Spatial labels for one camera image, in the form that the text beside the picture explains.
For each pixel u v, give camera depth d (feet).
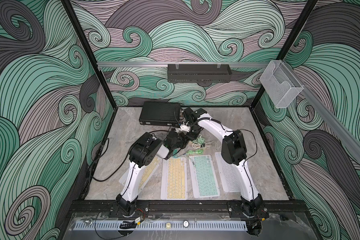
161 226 2.29
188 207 2.44
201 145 2.95
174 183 2.68
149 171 2.81
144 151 1.87
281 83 2.58
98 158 3.08
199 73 3.14
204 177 2.75
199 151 3.03
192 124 2.34
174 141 2.69
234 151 1.93
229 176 2.74
